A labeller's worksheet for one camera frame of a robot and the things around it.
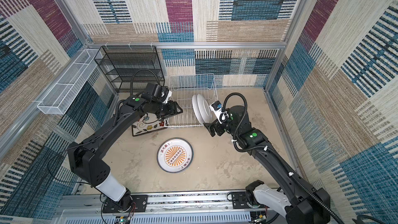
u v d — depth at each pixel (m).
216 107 0.63
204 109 0.92
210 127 0.65
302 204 0.38
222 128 0.66
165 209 0.73
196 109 0.89
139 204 0.73
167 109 0.70
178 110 0.74
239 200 0.73
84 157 0.42
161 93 0.67
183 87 1.19
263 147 0.49
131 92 0.66
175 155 0.87
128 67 1.08
